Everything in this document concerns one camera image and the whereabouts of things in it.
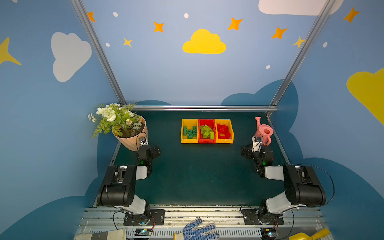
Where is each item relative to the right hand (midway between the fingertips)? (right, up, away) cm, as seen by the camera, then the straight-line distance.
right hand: (250, 144), depth 95 cm
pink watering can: (+10, +8, +1) cm, 13 cm away
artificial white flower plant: (-79, +17, -16) cm, 83 cm away
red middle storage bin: (-25, +14, +12) cm, 31 cm away
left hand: (-64, -1, 0) cm, 64 cm away
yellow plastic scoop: (+13, -40, -27) cm, 50 cm away
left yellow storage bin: (-40, +14, +19) cm, 46 cm away
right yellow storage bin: (-11, +14, +14) cm, 22 cm away
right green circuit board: (0, -41, -24) cm, 47 cm away
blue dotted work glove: (-39, -40, -25) cm, 61 cm away
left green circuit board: (-61, -40, -24) cm, 77 cm away
